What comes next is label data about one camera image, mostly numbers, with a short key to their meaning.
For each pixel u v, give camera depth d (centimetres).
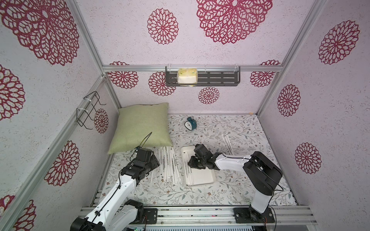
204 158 72
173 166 92
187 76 90
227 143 103
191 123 106
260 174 48
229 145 102
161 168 90
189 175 88
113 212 43
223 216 76
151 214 74
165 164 91
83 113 73
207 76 94
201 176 87
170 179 86
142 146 74
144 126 97
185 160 94
